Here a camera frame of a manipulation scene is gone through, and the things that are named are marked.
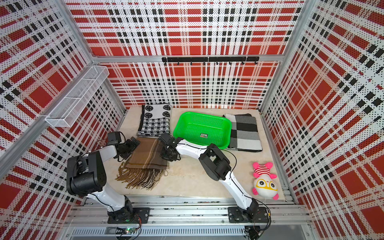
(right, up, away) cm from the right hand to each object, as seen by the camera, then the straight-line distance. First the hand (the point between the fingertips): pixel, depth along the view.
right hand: (165, 156), depth 93 cm
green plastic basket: (+25, +17, +15) cm, 33 cm away
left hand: (-18, +7, +4) cm, 20 cm away
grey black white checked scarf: (+54, +13, +11) cm, 57 cm away
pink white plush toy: (+56, -12, -17) cm, 60 cm away
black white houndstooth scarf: (-12, +23, +17) cm, 31 cm away
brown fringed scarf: (-11, -5, -5) cm, 13 cm away
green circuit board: (-12, -30, -24) cm, 40 cm away
